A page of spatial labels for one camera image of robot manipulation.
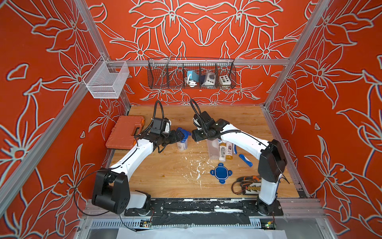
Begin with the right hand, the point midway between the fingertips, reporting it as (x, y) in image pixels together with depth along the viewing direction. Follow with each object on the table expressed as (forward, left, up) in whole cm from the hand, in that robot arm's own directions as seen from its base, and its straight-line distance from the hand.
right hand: (192, 135), depth 85 cm
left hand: (-1, +8, 0) cm, 8 cm away
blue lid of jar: (+1, +4, 0) cm, 4 cm away
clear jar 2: (-2, -14, -12) cm, 18 cm away
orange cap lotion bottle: (-3, -24, -13) cm, 27 cm away
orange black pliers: (-20, -33, -12) cm, 41 cm away
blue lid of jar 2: (-17, -17, -13) cm, 27 cm away
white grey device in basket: (+30, -11, +18) cm, 37 cm away
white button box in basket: (+33, -21, +15) cm, 42 cm away
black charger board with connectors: (-25, -32, -13) cm, 42 cm away
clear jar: (-2, +6, -8) cm, 10 cm away
